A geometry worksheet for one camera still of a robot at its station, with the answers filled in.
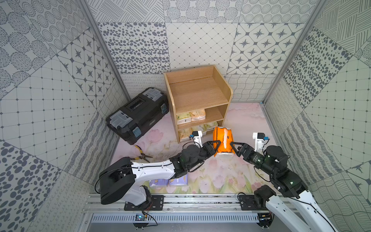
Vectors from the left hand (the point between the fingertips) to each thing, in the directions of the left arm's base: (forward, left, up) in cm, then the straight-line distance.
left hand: (222, 140), depth 69 cm
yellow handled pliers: (+2, +47, -25) cm, 53 cm away
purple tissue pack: (-14, +33, -22) cm, 42 cm away
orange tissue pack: (+3, -2, -1) cm, 4 cm away
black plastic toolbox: (+18, +51, -8) cm, 54 cm away
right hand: (-2, -6, -3) cm, 7 cm away
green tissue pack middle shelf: (+17, +20, -4) cm, 27 cm away
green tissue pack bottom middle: (+20, +8, -18) cm, 28 cm away
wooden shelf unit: (+23, +11, +7) cm, 26 cm away
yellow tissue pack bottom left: (+16, +20, -19) cm, 32 cm away
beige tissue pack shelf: (+20, +11, -5) cm, 23 cm away
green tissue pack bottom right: (+22, +4, -19) cm, 30 cm away
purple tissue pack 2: (-13, +20, -21) cm, 32 cm away
